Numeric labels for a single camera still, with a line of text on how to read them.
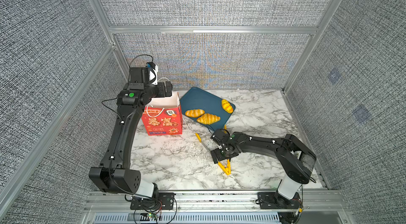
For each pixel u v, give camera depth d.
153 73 0.58
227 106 1.06
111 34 0.88
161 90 0.65
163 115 0.81
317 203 0.74
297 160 0.47
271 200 0.73
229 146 0.64
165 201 0.73
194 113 1.02
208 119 0.97
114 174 0.38
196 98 1.16
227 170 0.81
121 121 0.44
